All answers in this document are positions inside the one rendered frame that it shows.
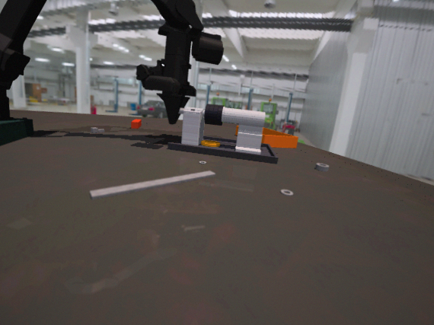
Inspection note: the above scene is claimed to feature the grey flat bar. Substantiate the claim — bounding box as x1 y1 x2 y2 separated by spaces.
90 171 215 199

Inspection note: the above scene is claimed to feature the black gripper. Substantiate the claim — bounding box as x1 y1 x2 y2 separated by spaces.
145 55 196 124

